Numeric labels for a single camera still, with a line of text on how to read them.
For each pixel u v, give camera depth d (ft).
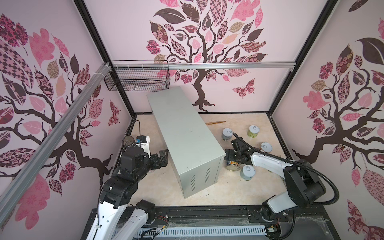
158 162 1.87
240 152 2.31
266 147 3.09
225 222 2.38
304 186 1.45
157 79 2.62
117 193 1.35
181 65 3.09
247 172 2.74
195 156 1.92
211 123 3.73
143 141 1.81
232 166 2.77
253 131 3.39
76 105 2.10
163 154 1.92
